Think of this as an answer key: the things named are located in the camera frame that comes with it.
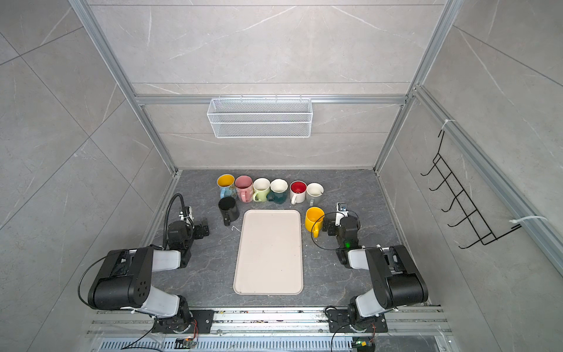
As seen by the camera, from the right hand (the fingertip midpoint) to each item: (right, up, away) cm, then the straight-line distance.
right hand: (336, 212), depth 94 cm
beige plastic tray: (-29, -18, -6) cm, 35 cm away
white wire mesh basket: (-35, +44, +7) cm, 56 cm away
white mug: (-16, +9, +13) cm, 23 cm away
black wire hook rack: (+33, -1, -33) cm, 47 cm away
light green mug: (-34, +12, +10) cm, 38 cm away
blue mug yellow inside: (-49, +11, +5) cm, 51 cm away
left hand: (-63, -1, -1) cm, 63 cm away
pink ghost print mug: (-42, +10, +4) cm, 43 cm away
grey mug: (-9, +8, +6) cm, 13 cm away
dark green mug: (-26, +9, +4) cm, 28 cm away
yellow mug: (-10, -3, -1) cm, 11 cm away
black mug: (-48, +1, +2) cm, 48 cm away
